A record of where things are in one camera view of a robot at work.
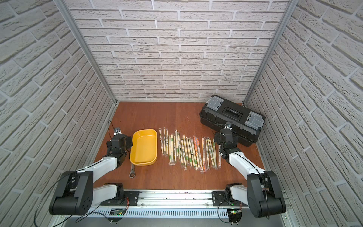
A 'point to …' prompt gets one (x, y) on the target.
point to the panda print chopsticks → (161, 141)
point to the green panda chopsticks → (165, 141)
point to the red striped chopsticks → (203, 154)
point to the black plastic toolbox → (246, 123)
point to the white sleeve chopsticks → (189, 147)
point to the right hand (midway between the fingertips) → (227, 134)
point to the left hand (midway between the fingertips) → (121, 136)
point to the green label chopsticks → (171, 150)
